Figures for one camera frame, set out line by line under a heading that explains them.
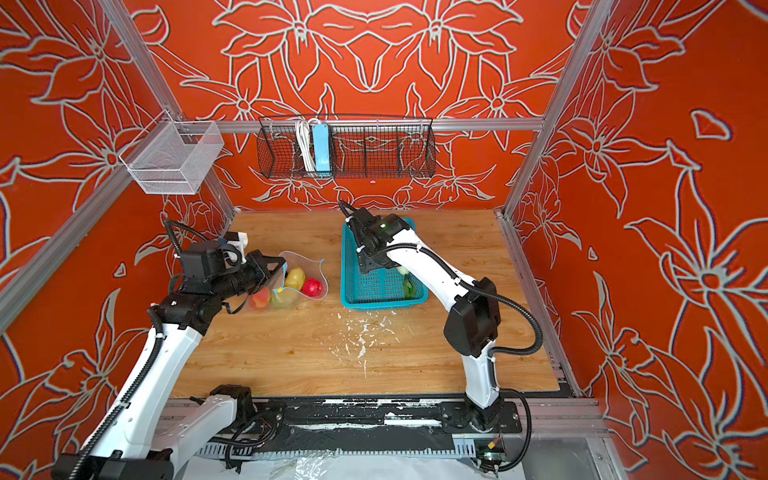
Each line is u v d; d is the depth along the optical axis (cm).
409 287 94
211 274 54
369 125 91
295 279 83
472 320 47
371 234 58
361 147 98
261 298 86
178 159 78
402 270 98
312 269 90
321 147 89
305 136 88
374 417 74
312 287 83
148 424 41
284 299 86
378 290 95
